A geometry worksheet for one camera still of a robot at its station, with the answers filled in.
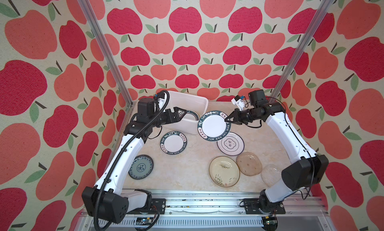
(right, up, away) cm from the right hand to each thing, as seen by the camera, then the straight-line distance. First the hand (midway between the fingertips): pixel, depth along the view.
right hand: (229, 119), depth 78 cm
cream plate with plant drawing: (-1, -30, +7) cm, 31 cm away
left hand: (-24, +3, -6) cm, 25 cm away
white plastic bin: (-23, +12, +28) cm, 38 cm away
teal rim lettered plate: (-9, -4, +2) cm, 10 cm away
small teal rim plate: (-20, +3, +34) cm, 39 cm away
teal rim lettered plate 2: (-33, -16, +21) cm, 42 cm away
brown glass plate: (+15, -27, +11) cm, 33 cm away
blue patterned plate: (-50, -29, +9) cm, 58 cm away
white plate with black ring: (+7, -17, +19) cm, 27 cm away
